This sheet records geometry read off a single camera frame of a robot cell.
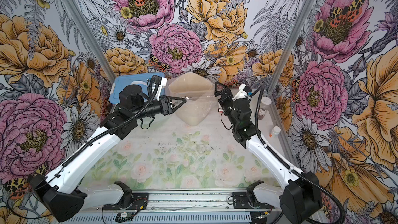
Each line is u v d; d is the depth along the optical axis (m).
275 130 0.91
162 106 0.56
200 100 0.82
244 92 0.65
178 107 0.61
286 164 0.44
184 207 0.73
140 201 0.73
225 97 0.64
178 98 0.61
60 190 0.38
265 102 0.94
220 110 1.08
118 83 1.02
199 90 0.99
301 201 0.39
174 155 0.89
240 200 0.74
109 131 0.45
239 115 0.55
